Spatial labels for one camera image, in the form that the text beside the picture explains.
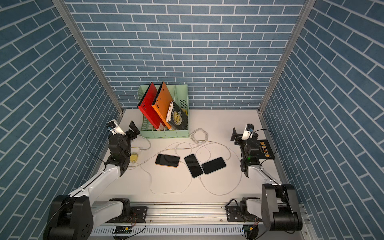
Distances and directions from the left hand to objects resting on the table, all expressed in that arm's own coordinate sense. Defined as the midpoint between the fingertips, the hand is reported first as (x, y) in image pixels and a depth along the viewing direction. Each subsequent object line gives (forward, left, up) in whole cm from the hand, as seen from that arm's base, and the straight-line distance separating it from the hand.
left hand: (130, 123), depth 81 cm
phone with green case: (-12, -47, -25) cm, 55 cm away
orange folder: (+17, -15, 0) cm, 23 cm away
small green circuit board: (-45, -1, -27) cm, 52 cm away
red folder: (+10, -7, +4) cm, 13 cm away
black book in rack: (+13, -24, -9) cm, 28 cm away
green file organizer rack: (+31, -24, -4) cm, 40 cm away
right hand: (0, -64, -4) cm, 64 cm away
